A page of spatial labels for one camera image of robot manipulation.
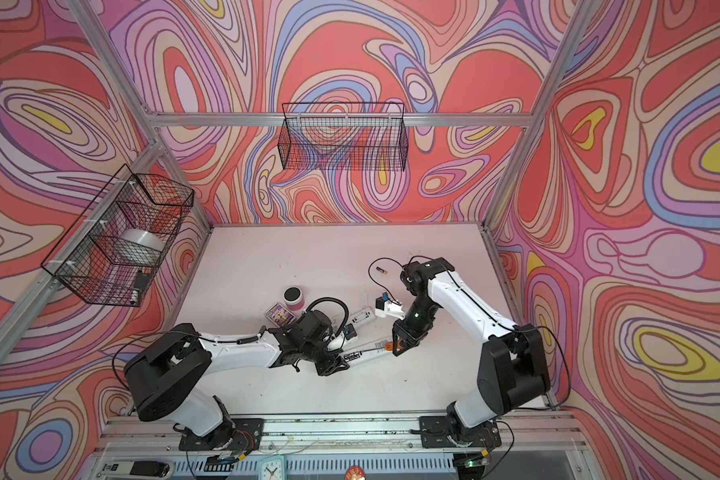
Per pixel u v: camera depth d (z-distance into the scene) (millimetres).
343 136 981
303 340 682
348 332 757
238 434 722
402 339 689
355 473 688
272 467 677
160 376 443
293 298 933
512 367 432
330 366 760
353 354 847
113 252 737
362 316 931
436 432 721
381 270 1054
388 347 741
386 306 732
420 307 664
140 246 694
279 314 933
